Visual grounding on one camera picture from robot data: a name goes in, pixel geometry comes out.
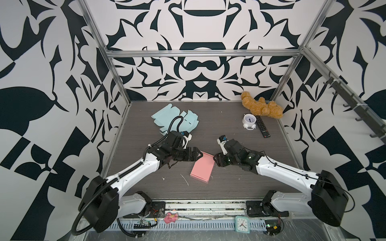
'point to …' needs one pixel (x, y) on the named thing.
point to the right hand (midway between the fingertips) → (215, 154)
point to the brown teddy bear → (260, 107)
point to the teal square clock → (242, 224)
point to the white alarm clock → (249, 121)
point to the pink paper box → (203, 167)
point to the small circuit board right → (273, 227)
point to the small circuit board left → (143, 224)
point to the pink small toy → (171, 218)
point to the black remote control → (263, 129)
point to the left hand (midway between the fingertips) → (195, 154)
